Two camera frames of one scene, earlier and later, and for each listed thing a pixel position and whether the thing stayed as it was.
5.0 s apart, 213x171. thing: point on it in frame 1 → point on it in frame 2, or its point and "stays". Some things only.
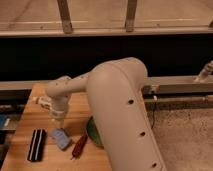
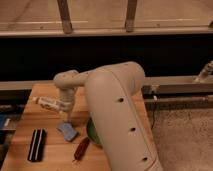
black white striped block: (37, 145) stays
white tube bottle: (44, 101) stays
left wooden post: (65, 15) stays
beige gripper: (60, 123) → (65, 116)
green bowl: (93, 132) stays
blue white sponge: (62, 137) → (69, 131)
